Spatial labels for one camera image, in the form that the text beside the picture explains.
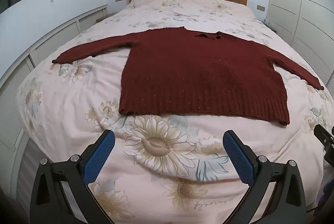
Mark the white slatted low cabinet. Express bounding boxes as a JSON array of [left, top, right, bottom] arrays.
[[0, 4, 108, 214]]

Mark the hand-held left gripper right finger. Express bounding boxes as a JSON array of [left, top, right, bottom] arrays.
[[223, 130, 306, 224]]

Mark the floral pink blanket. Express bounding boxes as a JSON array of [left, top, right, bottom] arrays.
[[17, 0, 334, 224]]

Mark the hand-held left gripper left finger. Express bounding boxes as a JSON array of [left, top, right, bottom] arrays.
[[29, 130, 115, 224]]

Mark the wooden nightstand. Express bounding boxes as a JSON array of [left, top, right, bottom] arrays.
[[96, 13, 116, 23]]

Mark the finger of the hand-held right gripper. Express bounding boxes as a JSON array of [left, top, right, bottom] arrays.
[[314, 124, 334, 162]]

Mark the dark red knit sweater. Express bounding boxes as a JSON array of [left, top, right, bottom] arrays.
[[52, 26, 325, 127]]

